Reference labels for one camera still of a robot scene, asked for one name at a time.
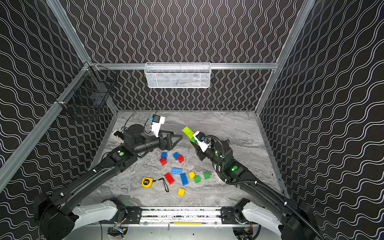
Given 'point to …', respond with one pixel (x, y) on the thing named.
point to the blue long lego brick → (184, 179)
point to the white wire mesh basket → (177, 75)
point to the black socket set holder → (118, 136)
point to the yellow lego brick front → (181, 192)
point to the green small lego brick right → (207, 175)
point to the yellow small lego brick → (191, 175)
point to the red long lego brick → (169, 178)
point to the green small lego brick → (197, 179)
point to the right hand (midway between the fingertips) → (195, 137)
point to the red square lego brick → (180, 159)
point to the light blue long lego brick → (176, 170)
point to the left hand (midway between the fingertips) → (181, 136)
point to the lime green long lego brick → (188, 132)
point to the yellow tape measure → (147, 182)
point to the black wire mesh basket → (92, 93)
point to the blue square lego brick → (175, 155)
